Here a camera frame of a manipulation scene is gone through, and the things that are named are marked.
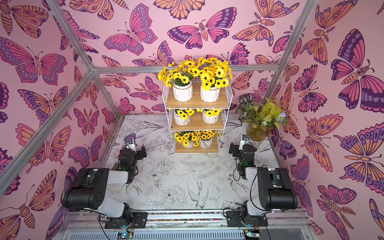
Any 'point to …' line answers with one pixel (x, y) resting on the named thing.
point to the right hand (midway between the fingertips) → (241, 142)
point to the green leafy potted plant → (260, 118)
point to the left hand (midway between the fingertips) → (137, 144)
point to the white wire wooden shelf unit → (196, 125)
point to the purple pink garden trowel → (129, 136)
